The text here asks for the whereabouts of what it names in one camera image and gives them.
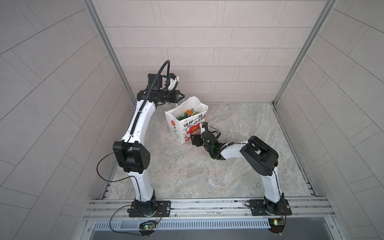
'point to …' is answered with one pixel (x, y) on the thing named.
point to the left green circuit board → (148, 225)
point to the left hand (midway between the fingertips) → (186, 92)
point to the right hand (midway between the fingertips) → (194, 135)
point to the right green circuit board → (276, 225)
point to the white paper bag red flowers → (182, 130)
